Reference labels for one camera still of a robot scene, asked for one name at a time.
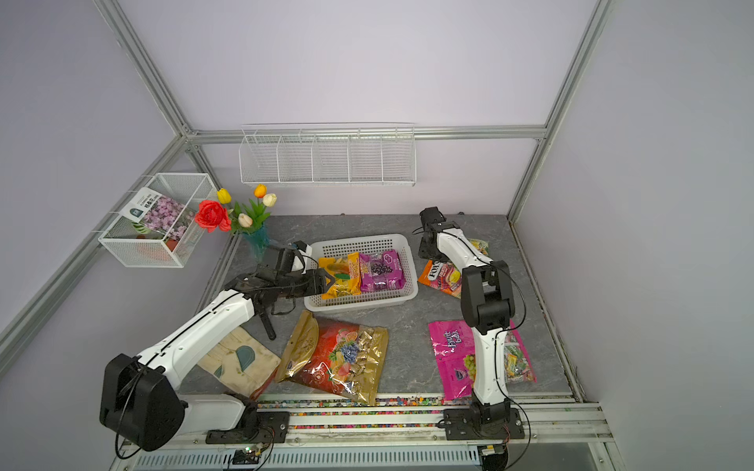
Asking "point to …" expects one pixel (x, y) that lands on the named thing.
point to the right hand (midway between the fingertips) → (432, 251)
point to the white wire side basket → (131, 243)
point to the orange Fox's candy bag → (443, 276)
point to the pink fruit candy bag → (456, 351)
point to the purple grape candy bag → (382, 272)
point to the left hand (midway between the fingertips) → (326, 283)
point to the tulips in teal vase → (248, 220)
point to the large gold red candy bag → (344, 358)
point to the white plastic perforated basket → (334, 246)
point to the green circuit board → (245, 456)
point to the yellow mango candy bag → (345, 270)
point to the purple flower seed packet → (159, 213)
